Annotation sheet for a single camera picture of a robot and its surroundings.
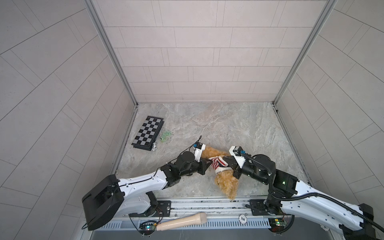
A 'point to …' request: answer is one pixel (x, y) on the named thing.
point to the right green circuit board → (277, 224)
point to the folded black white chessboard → (148, 133)
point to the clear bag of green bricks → (165, 135)
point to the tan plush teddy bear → (225, 179)
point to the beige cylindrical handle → (198, 219)
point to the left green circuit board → (147, 228)
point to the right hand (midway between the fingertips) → (223, 160)
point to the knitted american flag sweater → (219, 164)
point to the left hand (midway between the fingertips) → (215, 163)
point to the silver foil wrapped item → (154, 146)
